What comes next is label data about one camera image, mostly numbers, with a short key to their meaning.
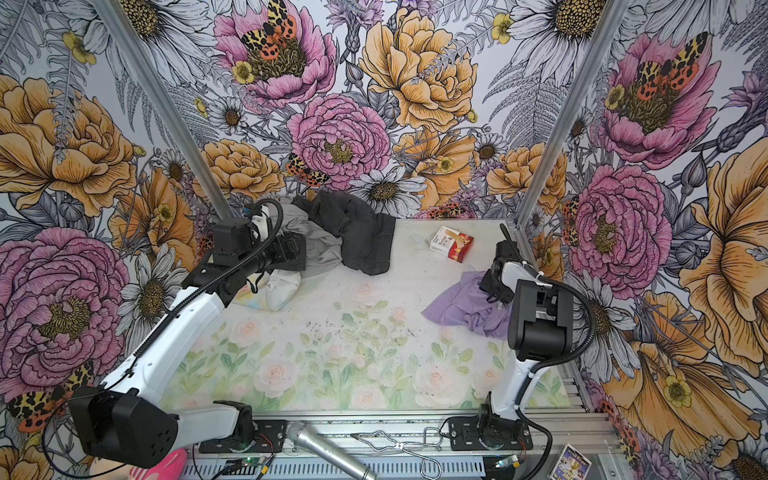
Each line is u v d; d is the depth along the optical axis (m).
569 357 0.46
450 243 1.11
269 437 0.73
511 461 0.71
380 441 0.75
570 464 0.70
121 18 0.73
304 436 0.72
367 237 1.09
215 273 0.56
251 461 0.71
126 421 0.38
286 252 0.70
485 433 0.69
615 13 0.71
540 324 0.52
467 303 0.96
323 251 1.08
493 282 0.85
